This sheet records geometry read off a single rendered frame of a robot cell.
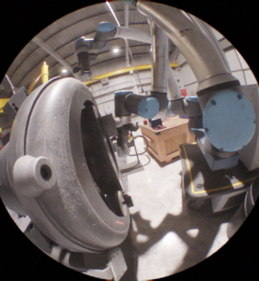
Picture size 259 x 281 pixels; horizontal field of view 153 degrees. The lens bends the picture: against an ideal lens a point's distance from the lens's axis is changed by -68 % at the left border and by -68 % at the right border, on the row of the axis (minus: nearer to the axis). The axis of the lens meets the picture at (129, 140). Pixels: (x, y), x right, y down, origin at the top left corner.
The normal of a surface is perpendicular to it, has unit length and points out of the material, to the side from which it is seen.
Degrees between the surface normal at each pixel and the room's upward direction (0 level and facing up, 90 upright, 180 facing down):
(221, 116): 95
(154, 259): 0
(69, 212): 81
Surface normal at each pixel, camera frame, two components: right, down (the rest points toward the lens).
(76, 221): 0.76, -0.14
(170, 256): -0.26, -0.92
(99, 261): -0.18, -0.76
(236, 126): -0.66, 0.46
